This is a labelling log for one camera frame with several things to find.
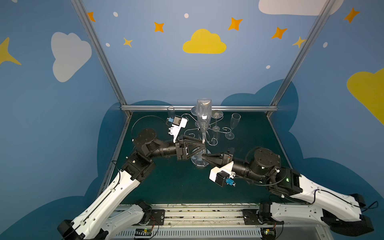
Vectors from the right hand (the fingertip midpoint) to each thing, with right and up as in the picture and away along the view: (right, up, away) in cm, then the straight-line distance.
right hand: (208, 148), depth 51 cm
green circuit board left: (-30, -45, +21) cm, 58 cm away
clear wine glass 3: (+7, +15, +27) cm, 31 cm away
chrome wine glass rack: (+2, +5, +22) cm, 23 cm away
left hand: (-2, +2, +2) cm, 3 cm away
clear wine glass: (-19, +17, +42) cm, 49 cm away
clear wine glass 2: (+22, +12, +44) cm, 50 cm away
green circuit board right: (+32, -46, +22) cm, 60 cm away
